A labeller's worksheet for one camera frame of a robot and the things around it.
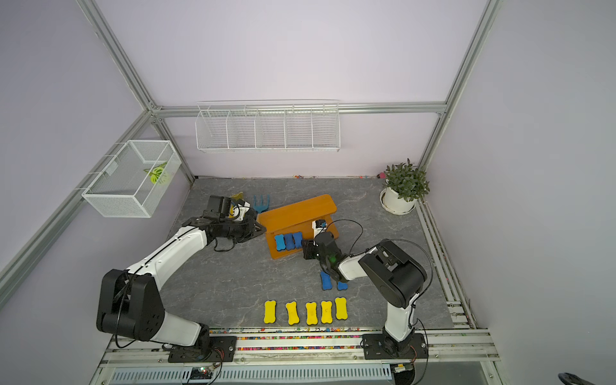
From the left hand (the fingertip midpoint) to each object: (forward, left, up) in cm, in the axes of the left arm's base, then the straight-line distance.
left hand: (265, 231), depth 84 cm
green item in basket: (+17, +35, +15) cm, 42 cm away
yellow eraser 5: (-24, -25, -14) cm, 37 cm away
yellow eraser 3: (-24, -15, -14) cm, 31 cm away
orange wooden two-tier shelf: (+4, -8, -3) cm, 9 cm away
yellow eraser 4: (-25, -20, -13) cm, 34 cm away
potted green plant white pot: (+14, -54, +5) cm, 56 cm away
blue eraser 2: (+2, -8, -12) cm, 14 cm away
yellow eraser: (-26, -9, -13) cm, 30 cm away
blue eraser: (+2, -4, -12) cm, 13 cm away
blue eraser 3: (+4, -11, -12) cm, 17 cm away
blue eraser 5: (-17, -26, -13) cm, 34 cm away
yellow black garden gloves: (+28, +16, -12) cm, 35 cm away
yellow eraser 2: (-23, -1, -13) cm, 27 cm away
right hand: (+2, -13, -11) cm, 17 cm away
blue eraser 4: (-14, -21, -13) cm, 28 cm away
